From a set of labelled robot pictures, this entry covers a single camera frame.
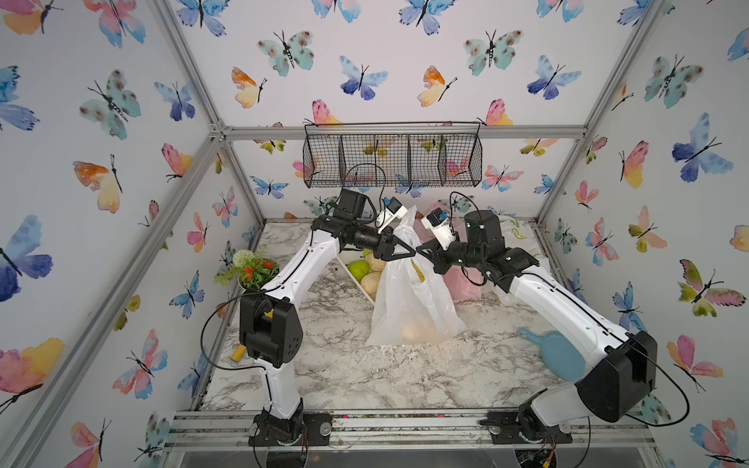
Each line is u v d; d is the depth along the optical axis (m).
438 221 0.64
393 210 0.70
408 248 0.72
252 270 0.83
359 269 0.99
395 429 0.75
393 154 0.98
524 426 0.66
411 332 0.84
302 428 0.72
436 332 0.80
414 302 0.74
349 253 1.02
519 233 1.07
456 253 0.66
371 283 0.94
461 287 0.94
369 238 0.70
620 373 0.41
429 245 0.74
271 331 0.48
